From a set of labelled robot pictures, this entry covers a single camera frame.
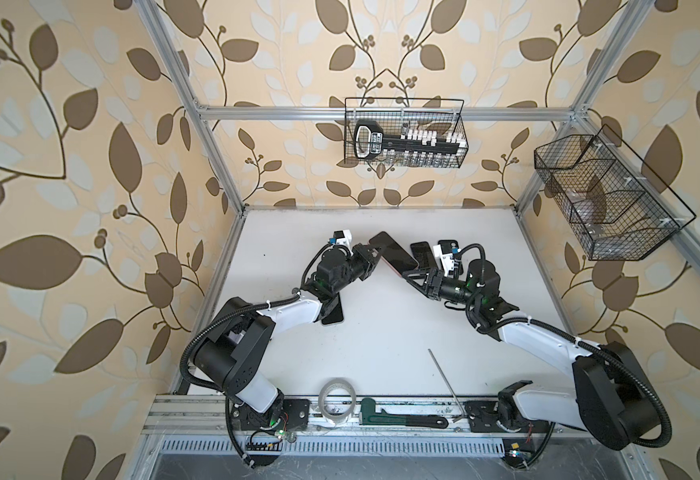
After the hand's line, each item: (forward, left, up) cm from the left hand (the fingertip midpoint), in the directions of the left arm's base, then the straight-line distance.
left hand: (391, 244), depth 78 cm
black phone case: (+19, -23, -24) cm, 39 cm away
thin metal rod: (-28, -17, -24) cm, 41 cm away
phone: (-3, -2, -3) cm, 5 cm away
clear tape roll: (-30, +14, -22) cm, 39 cm away
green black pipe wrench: (-36, +5, -23) cm, 43 cm away
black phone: (-18, +14, -3) cm, 23 cm away
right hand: (-8, -4, -5) cm, 10 cm away
